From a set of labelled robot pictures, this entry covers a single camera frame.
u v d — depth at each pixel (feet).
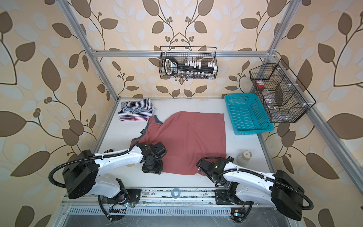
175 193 2.48
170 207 2.36
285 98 2.41
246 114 3.60
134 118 3.36
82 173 1.39
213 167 1.90
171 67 2.77
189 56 2.99
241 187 2.01
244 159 2.60
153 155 2.06
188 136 3.21
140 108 3.48
